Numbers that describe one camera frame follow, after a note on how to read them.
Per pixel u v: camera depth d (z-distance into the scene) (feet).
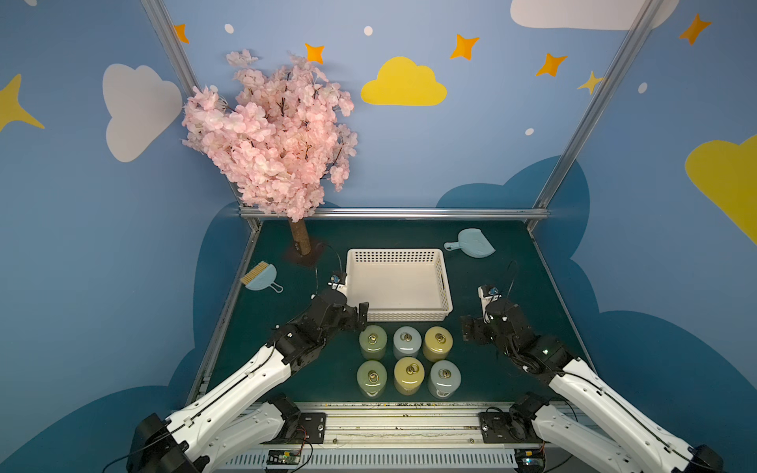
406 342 2.64
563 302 3.42
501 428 2.43
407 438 2.41
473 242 3.79
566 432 1.90
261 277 3.42
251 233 4.12
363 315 2.31
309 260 3.56
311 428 2.45
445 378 2.46
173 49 2.42
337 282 2.17
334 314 1.91
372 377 2.42
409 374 2.46
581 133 3.05
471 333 2.32
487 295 2.25
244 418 1.88
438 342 2.64
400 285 3.45
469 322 2.34
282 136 2.34
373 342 2.63
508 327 1.85
